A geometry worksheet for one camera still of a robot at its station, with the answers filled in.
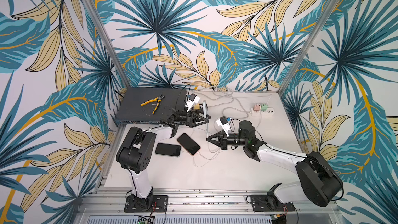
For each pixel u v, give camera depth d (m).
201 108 1.07
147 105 1.05
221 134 0.73
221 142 0.71
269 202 0.66
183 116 0.71
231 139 0.70
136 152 0.48
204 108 0.67
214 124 0.71
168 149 0.90
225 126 0.71
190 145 0.92
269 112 1.06
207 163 0.86
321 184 0.43
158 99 1.07
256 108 1.03
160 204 0.73
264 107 1.04
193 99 0.71
